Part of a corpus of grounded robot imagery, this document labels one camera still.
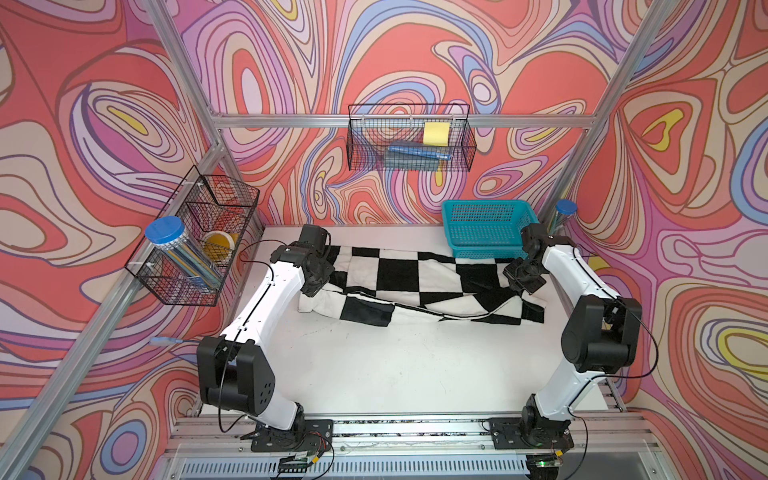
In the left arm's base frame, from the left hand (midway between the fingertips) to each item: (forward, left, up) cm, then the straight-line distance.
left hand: (328, 275), depth 85 cm
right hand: (0, -55, -7) cm, 56 cm away
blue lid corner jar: (+28, -79, +2) cm, 84 cm away
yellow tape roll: (-3, +24, +16) cm, 29 cm away
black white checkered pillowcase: (+7, -11, -15) cm, 20 cm away
